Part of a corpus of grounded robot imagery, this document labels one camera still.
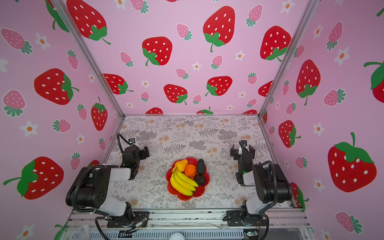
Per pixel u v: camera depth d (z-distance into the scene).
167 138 1.08
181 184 0.82
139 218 0.74
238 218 0.73
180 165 0.86
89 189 0.46
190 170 0.85
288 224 0.73
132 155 0.73
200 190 0.80
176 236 0.65
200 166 0.86
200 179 0.82
